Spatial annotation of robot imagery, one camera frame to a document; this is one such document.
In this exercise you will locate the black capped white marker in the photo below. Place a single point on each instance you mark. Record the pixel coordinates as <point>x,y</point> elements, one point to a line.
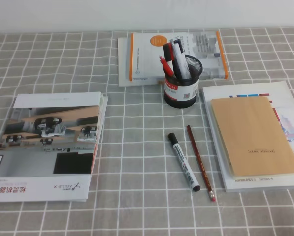
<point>184,163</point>

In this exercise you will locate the black mesh pen holder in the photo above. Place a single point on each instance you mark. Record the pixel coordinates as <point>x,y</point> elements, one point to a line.
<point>182,93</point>

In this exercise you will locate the red marker pen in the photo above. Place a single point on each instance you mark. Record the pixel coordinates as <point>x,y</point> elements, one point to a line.
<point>167,65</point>

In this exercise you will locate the white pen in holder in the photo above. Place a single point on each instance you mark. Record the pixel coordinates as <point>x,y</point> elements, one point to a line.
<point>179,57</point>

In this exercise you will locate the brochure stack underneath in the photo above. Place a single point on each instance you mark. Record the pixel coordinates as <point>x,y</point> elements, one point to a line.
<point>82,156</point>

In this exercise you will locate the orange white robotics book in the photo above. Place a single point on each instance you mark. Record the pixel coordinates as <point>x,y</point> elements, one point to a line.
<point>145,49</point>

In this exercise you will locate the grey checkered tablecloth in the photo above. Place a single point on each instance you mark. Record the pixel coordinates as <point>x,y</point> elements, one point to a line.
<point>138,187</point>

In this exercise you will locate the red pencil with eraser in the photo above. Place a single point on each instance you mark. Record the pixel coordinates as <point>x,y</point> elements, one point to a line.
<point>201,166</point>

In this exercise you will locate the Agilex robot brochure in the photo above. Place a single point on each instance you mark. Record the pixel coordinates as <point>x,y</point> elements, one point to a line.
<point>33,148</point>

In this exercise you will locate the brown kraft notebook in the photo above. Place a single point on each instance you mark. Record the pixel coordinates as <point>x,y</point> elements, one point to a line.
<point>252,137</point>

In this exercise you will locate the white report book right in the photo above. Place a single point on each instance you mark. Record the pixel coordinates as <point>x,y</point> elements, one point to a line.
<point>281,101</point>

